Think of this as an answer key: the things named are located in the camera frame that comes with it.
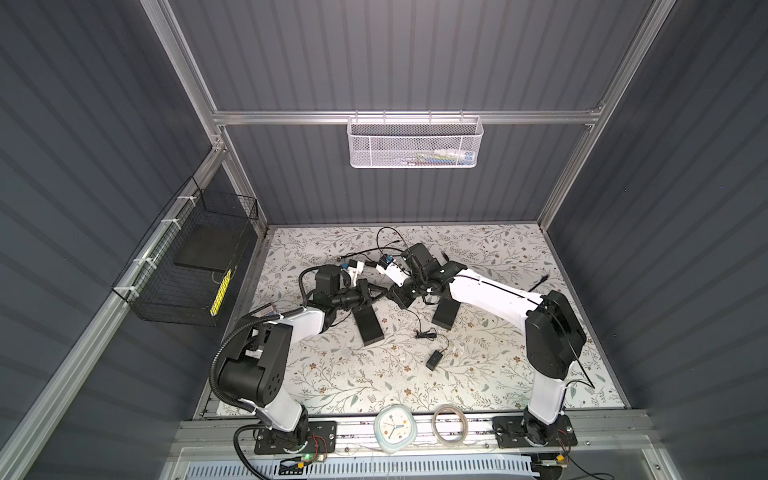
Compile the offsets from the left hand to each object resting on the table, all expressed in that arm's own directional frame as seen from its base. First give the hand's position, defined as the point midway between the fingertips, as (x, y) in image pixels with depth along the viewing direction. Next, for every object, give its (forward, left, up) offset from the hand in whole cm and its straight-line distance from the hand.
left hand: (389, 291), depth 86 cm
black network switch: (-4, +7, -11) cm, 14 cm away
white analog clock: (-33, 0, -10) cm, 35 cm away
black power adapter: (-17, -12, -9) cm, 23 cm away
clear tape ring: (-30, -16, -12) cm, 36 cm away
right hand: (0, -1, -2) cm, 2 cm away
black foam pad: (+6, +46, +16) cm, 49 cm away
